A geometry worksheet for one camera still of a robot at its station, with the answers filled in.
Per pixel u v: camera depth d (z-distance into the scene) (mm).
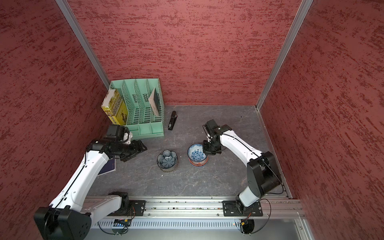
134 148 679
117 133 600
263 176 442
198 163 866
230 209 737
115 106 918
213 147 723
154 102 1017
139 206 745
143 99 1151
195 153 874
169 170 798
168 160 849
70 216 367
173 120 1093
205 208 757
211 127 696
